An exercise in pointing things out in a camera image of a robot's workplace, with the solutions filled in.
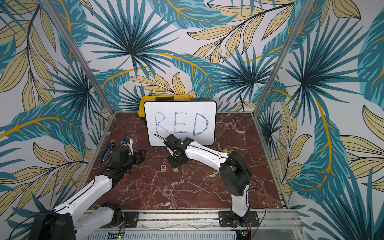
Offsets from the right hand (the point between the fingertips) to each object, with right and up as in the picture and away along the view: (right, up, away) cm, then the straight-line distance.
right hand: (174, 163), depth 85 cm
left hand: (-19, +5, +1) cm, 20 cm away
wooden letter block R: (-7, -4, +3) cm, 8 cm away
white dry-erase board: (+13, +25, +3) cm, 28 cm away
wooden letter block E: (0, -5, +3) cm, 6 cm away
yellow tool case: (-12, +41, +18) cm, 46 cm away
